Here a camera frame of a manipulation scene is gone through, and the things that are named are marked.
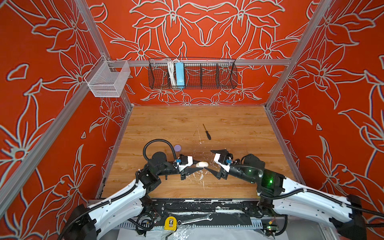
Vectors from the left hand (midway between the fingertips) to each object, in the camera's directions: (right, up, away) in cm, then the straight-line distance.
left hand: (201, 164), depth 64 cm
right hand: (+3, +3, -1) cm, 4 cm away
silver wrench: (-10, -30, +5) cm, 31 cm away
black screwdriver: (+7, +10, +39) cm, 41 cm away
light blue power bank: (-11, +47, +25) cm, 55 cm away
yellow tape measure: (-14, -29, +3) cm, 32 cm away
